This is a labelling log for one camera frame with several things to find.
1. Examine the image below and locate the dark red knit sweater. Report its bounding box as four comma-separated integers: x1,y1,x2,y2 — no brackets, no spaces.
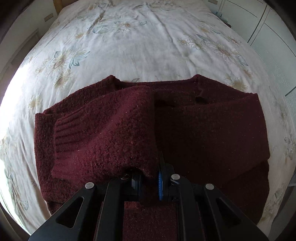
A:
35,75,270,240

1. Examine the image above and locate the white floral bed duvet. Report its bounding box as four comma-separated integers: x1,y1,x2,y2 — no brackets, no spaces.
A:
1,1,295,235

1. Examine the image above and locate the wooden bed headboard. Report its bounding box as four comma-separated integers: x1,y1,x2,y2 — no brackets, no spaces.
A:
53,0,77,15

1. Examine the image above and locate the wall outlet plate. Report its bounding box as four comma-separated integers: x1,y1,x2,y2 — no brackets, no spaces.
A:
44,13,53,21

